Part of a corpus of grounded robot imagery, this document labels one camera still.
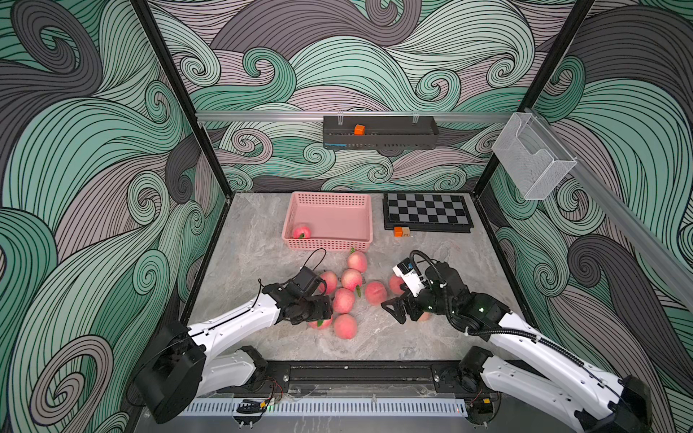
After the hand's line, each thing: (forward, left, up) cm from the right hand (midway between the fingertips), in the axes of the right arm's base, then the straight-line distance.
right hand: (395, 294), depth 75 cm
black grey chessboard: (+40, -21, -11) cm, 46 cm away
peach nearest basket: (+16, +10, -8) cm, 21 cm away
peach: (+28, +31, -8) cm, 42 cm away
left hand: (-1, +21, -9) cm, 23 cm away
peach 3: (+9, +19, -8) cm, 23 cm away
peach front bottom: (-6, +14, -8) cm, 17 cm away
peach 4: (+9, +12, -8) cm, 18 cm away
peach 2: (+1, +15, -7) cm, 17 cm away
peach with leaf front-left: (-6, +22, -7) cm, 23 cm away
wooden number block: (+31, -10, -12) cm, 34 cm away
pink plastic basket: (+37, +17, -12) cm, 42 cm away
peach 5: (+4, +5, -8) cm, 10 cm away
